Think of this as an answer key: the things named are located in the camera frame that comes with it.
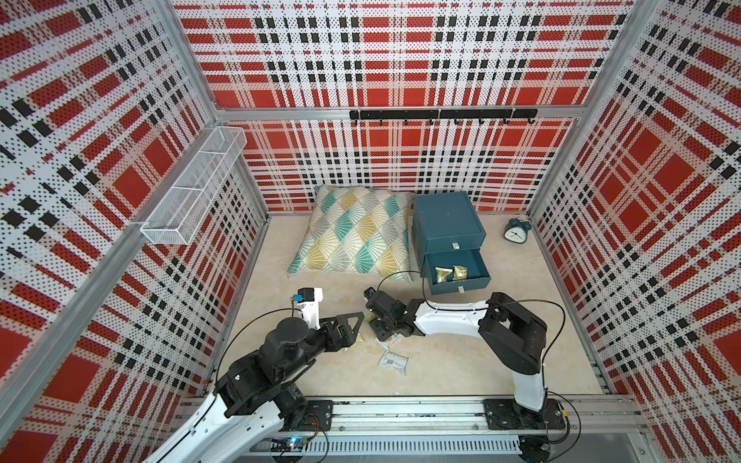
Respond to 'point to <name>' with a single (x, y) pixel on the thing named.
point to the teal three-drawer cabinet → (448, 231)
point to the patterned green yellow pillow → (356, 231)
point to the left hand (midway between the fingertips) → (356, 318)
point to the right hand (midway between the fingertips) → (384, 321)
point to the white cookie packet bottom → (394, 361)
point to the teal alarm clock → (517, 230)
